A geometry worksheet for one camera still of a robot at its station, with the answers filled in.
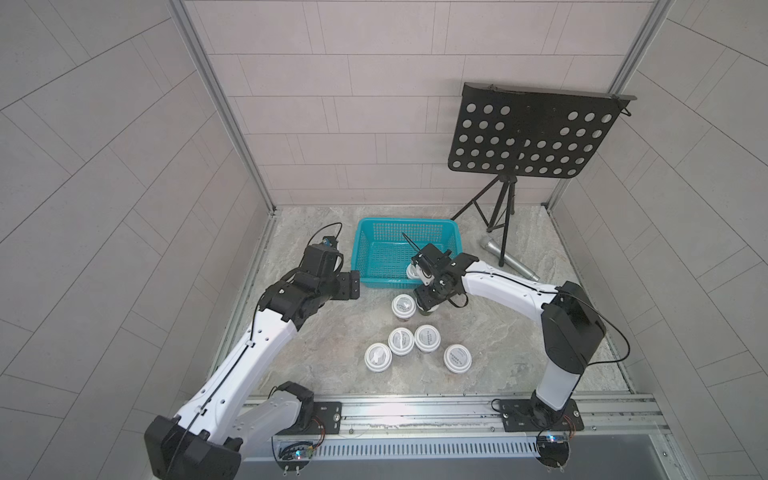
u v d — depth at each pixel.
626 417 0.72
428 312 0.87
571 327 0.46
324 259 0.55
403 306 0.84
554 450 0.68
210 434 0.36
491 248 1.02
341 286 0.66
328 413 0.72
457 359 0.75
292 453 0.64
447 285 0.62
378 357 0.77
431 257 0.68
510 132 0.74
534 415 0.64
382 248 1.03
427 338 0.79
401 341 0.76
